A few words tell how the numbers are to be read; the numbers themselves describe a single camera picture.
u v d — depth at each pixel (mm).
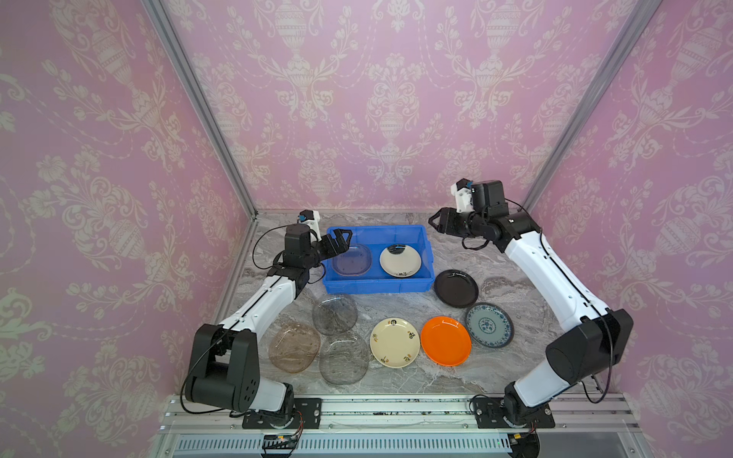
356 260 1042
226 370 426
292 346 857
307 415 745
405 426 729
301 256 661
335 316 920
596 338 416
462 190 713
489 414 729
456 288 961
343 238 761
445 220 699
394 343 859
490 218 600
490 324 897
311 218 773
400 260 1034
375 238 1101
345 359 833
